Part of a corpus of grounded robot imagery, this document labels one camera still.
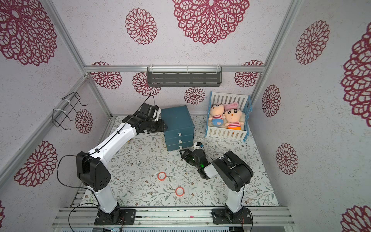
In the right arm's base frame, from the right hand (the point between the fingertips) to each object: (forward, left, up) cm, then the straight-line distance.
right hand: (183, 152), depth 95 cm
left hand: (+6, +11, +19) cm, 22 cm away
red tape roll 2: (-24, +1, -2) cm, 24 cm away
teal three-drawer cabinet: (+4, +1, +16) cm, 16 cm away
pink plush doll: (+29, -24, +9) cm, 39 cm away
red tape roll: (-15, +13, -3) cm, 20 cm away
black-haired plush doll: (+23, -34, +11) cm, 43 cm away
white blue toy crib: (+38, -46, +10) cm, 60 cm away
